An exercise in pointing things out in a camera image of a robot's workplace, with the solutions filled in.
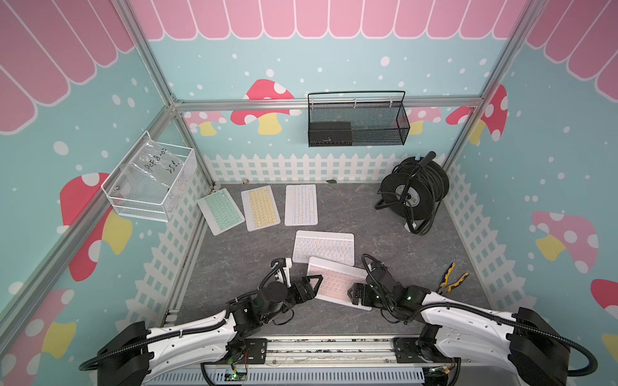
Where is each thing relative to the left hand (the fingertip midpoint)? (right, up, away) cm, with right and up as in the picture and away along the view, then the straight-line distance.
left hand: (317, 286), depth 77 cm
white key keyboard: (-7, +26, +35) cm, 44 cm away
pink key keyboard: (+8, 0, +9) cm, 11 cm away
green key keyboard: (-44, +23, +33) cm, 60 cm away
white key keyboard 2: (+7, +10, +20) cm, 23 cm away
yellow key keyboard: (-26, +25, +33) cm, 49 cm away
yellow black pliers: (+46, -4, +10) cm, 48 cm away
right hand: (+13, -5, +6) cm, 16 cm away
